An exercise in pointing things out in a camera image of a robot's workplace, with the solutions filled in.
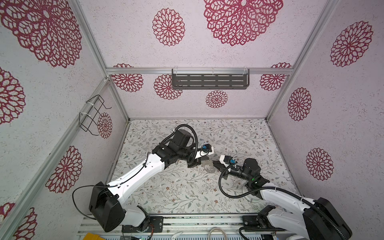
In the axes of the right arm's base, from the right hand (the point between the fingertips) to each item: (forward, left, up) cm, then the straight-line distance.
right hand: (211, 160), depth 75 cm
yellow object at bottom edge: (-32, +55, -17) cm, 66 cm away
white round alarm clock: (-18, -14, +3) cm, 24 cm away
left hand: (0, +3, +2) cm, 4 cm away
